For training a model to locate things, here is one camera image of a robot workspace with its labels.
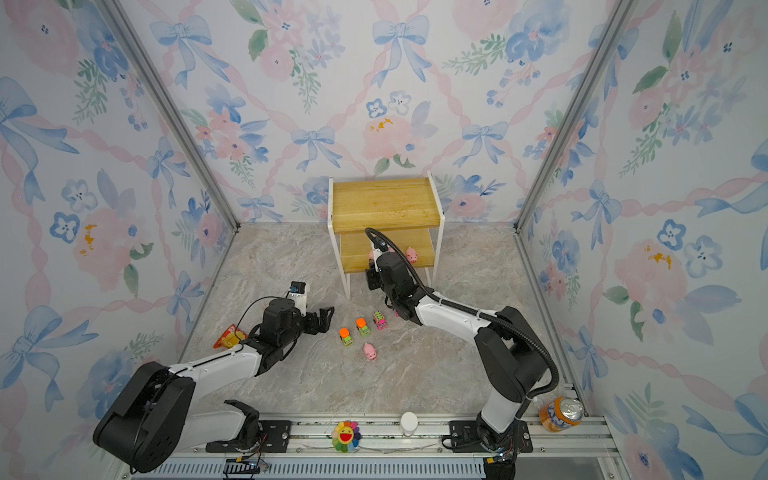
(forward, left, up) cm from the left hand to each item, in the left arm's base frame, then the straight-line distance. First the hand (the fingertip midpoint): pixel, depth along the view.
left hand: (321, 304), depth 89 cm
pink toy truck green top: (-2, -17, -6) cm, 18 cm away
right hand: (+10, -16, +10) cm, 21 cm away
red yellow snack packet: (-8, +27, -6) cm, 29 cm away
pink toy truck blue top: (-13, -22, +18) cm, 31 cm away
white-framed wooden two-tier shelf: (+16, -24, +24) cm, 38 cm away
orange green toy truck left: (-7, -7, -6) cm, 11 cm away
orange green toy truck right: (-4, -12, -5) cm, 14 cm away
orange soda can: (-29, -59, +3) cm, 66 cm away
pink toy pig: (+4, -16, +19) cm, 25 cm away
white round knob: (-31, -25, -2) cm, 40 cm away
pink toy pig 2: (-12, -15, -6) cm, 20 cm away
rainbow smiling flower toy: (-33, -10, -7) cm, 35 cm away
